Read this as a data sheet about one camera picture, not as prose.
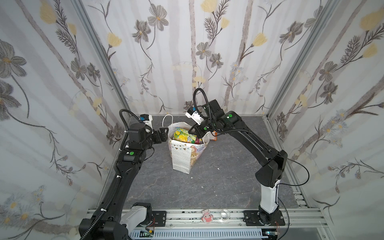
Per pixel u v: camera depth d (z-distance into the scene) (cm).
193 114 68
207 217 72
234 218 76
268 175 55
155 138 66
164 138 68
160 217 74
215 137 105
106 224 37
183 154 78
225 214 76
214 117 60
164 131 68
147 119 66
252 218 74
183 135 76
